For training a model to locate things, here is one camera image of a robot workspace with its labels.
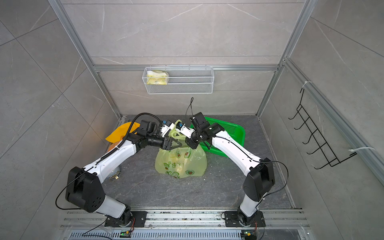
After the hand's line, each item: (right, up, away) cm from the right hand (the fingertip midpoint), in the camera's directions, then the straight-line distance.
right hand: (188, 138), depth 81 cm
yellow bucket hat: (-52, +4, +30) cm, 60 cm away
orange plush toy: (-52, -6, +18) cm, 56 cm away
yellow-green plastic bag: (-4, -12, 0) cm, 12 cm away
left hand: (-4, -2, -4) cm, 6 cm away
